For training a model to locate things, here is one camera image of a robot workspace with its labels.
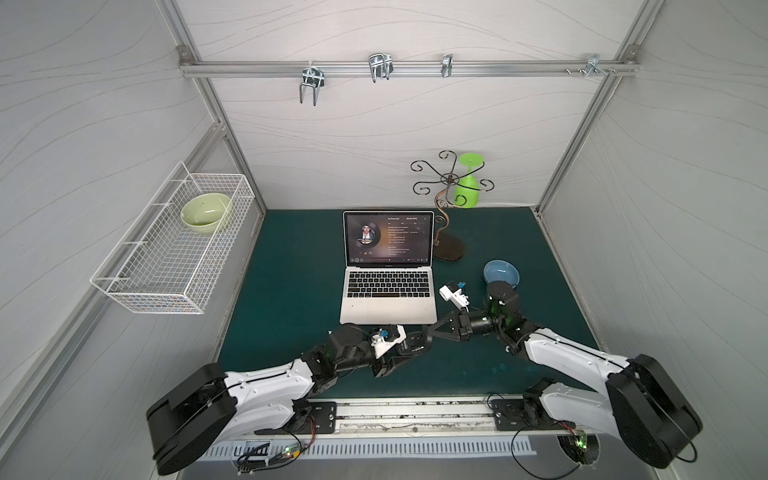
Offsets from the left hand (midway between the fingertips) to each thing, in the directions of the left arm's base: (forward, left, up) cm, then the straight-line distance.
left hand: (407, 348), depth 75 cm
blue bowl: (+29, -32, -7) cm, 44 cm away
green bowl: (+24, +51, +24) cm, 62 cm away
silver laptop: (+34, +6, -6) cm, 35 cm away
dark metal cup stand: (+40, -16, -8) cm, 44 cm away
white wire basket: (+13, +56, +21) cm, 61 cm away
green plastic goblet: (+45, -19, +14) cm, 50 cm away
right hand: (+2, -5, +6) cm, 8 cm away
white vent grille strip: (-21, +24, -10) cm, 33 cm away
